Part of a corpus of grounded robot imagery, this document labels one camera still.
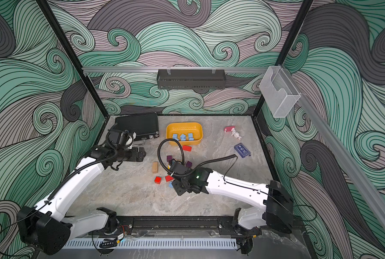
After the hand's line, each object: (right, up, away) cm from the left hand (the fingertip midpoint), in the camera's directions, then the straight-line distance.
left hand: (136, 151), depth 79 cm
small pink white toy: (+56, +11, +29) cm, 64 cm away
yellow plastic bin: (+21, +11, +34) cm, 41 cm away
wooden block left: (+7, -11, +13) cm, 18 cm away
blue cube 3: (+27, +7, +27) cm, 39 cm away
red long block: (+15, -16, +9) cm, 24 cm away
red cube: (+9, -17, +8) cm, 21 cm away
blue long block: (+16, -20, +7) cm, 26 cm away
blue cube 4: (+28, +5, +24) cm, 37 cm away
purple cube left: (+14, -7, +16) cm, 22 cm away
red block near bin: (+25, -2, +27) cm, 37 cm away
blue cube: (+17, +6, +25) cm, 31 cm away
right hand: (+20, -16, -4) cm, 26 cm away
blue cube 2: (+22, +6, +25) cm, 34 cm away
